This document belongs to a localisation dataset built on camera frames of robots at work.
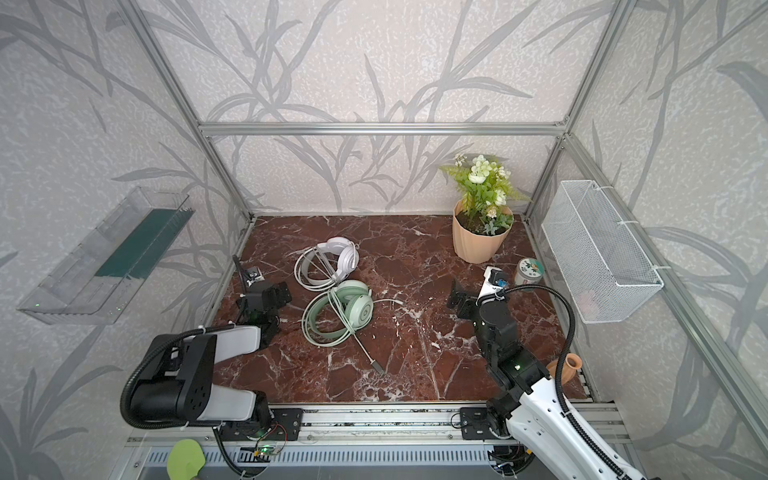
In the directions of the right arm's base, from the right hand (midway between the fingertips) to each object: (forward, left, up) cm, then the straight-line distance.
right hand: (471, 273), depth 76 cm
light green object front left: (-37, +69, -22) cm, 81 cm away
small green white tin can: (+10, -22, -15) cm, 28 cm away
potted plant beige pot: (+27, -9, -8) cm, 30 cm away
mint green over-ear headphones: (0, +32, -14) cm, 35 cm away
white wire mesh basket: (-9, -25, +12) cm, 29 cm away
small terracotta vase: (-19, -24, -11) cm, 32 cm away
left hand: (+8, +60, -14) cm, 62 cm away
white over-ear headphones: (+20, +43, -22) cm, 52 cm away
